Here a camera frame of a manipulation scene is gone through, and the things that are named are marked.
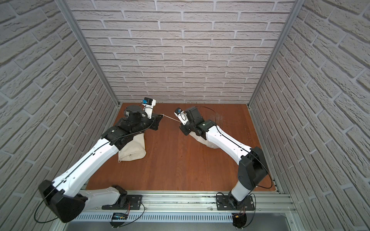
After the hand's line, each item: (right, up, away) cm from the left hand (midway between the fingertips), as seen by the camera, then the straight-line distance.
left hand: (160, 110), depth 72 cm
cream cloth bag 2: (+21, -13, -13) cm, 28 cm away
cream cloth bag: (-18, -23, +15) cm, 33 cm away
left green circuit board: (-22, -55, 0) cm, 59 cm away
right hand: (+9, -8, +10) cm, 15 cm away
